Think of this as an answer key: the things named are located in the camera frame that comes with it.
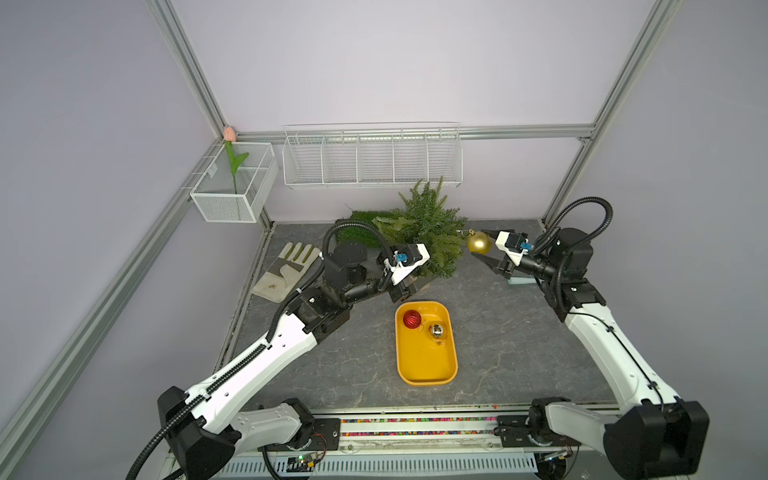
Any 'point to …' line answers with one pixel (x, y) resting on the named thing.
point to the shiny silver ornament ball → (437, 331)
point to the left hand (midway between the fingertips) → (427, 262)
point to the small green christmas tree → (426, 219)
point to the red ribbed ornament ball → (412, 319)
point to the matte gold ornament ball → (479, 243)
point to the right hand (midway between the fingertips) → (480, 236)
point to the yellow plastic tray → (426, 343)
